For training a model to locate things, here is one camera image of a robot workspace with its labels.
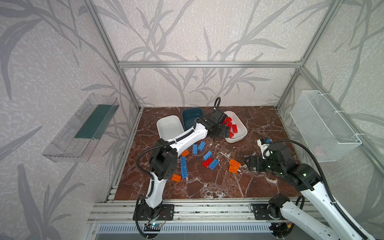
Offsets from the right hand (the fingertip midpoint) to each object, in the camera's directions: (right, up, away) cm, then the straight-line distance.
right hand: (251, 154), depth 74 cm
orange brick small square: (-35, -4, +20) cm, 41 cm away
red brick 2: (-22, -9, +15) cm, 28 cm away
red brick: (-4, +7, +29) cm, 30 cm away
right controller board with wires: (+14, -37, -1) cm, 40 cm away
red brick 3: (-1, +11, +32) cm, 34 cm away
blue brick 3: (-21, -5, +18) cm, 28 cm away
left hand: (-11, +12, +15) cm, 22 cm away
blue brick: (-29, -2, +23) cm, 37 cm away
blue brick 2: (-25, 0, +23) cm, 34 cm away
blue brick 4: (-18, -10, +15) cm, 25 cm away
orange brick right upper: (-5, -9, +15) cm, 18 cm away
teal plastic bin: (-34, +21, +41) cm, 57 cm away
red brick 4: (-4, +14, +35) cm, 38 cm away
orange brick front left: (-40, -16, +11) cm, 44 cm away
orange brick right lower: (-6, -13, +16) cm, 21 cm away
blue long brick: (-36, -8, +15) cm, 40 cm away
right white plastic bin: (+4, +10, +31) cm, 33 cm away
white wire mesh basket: (+29, +10, -10) cm, 33 cm away
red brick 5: (-6, +17, +34) cm, 39 cm away
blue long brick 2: (-35, -14, +11) cm, 39 cm away
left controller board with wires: (-48, -35, -1) cm, 60 cm away
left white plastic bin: (-48, +12, +35) cm, 61 cm away
